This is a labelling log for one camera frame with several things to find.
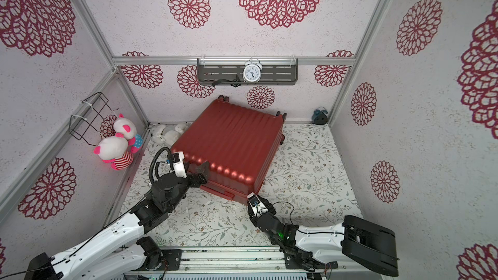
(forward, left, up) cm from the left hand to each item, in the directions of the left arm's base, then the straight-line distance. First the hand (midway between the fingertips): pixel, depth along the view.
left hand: (201, 164), depth 77 cm
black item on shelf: (+40, -12, +10) cm, 43 cm away
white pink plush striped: (+9, +40, -3) cm, 42 cm away
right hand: (-9, -21, -14) cm, 26 cm away
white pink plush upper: (+21, +40, -2) cm, 45 cm away
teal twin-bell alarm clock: (+44, -62, -17) cm, 78 cm away
